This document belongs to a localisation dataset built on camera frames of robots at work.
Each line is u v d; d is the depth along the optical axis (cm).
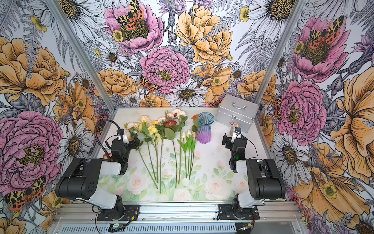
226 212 74
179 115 112
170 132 102
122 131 79
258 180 46
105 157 89
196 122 109
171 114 112
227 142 86
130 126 102
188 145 99
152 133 99
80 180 46
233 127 102
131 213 74
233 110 100
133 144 84
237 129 79
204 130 90
